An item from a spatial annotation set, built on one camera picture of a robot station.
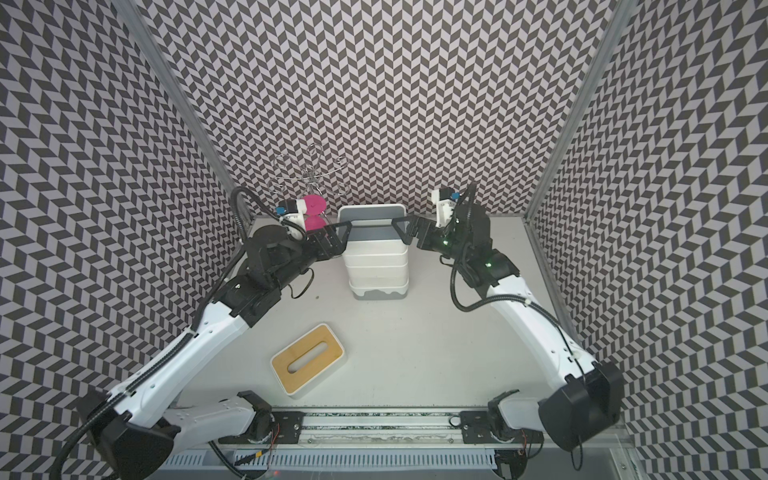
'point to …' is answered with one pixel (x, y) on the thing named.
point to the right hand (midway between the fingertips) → (405, 230)
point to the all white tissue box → (380, 292)
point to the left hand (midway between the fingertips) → (341, 230)
